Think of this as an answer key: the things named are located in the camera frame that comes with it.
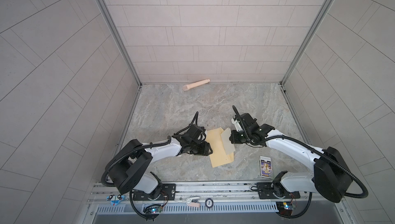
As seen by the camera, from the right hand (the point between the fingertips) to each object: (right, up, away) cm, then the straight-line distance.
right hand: (227, 140), depth 82 cm
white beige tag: (-17, -23, -14) cm, 32 cm away
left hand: (-8, -6, +1) cm, 10 cm away
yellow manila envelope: (-5, -9, +1) cm, 11 cm away
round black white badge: (-10, -24, -13) cm, 30 cm away
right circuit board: (+23, -26, -14) cm, 38 cm away
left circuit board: (-34, -24, -17) cm, 45 cm away
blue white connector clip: (-52, -22, -14) cm, 59 cm away
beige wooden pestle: (-24, +31, +30) cm, 49 cm away
